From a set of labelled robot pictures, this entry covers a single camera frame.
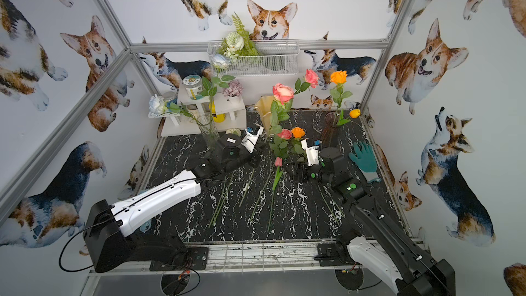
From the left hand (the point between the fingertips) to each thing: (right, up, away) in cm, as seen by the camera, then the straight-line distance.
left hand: (264, 138), depth 75 cm
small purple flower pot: (-16, +21, +22) cm, 34 cm away
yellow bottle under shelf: (-27, +10, +38) cm, 47 cm away
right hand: (+11, -7, -2) cm, 13 cm away
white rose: (-39, +12, 0) cm, 41 cm away
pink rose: (+19, +24, +8) cm, 31 cm away
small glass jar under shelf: (-31, +10, +12) cm, 35 cm away
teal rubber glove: (+48, -10, +25) cm, 55 cm away
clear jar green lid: (-32, +22, +15) cm, 42 cm away
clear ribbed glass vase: (-27, +3, +19) cm, 33 cm away
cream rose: (-17, +2, +31) cm, 36 cm away
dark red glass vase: (+30, +7, +19) cm, 36 cm away
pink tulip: (+5, -13, +20) cm, 24 cm away
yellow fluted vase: (-2, +15, +24) cm, 29 cm away
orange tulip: (+35, +9, +4) cm, 36 cm away
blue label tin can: (-43, +17, +21) cm, 51 cm away
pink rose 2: (+6, -5, +29) cm, 30 cm away
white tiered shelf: (-23, +12, +37) cm, 46 cm away
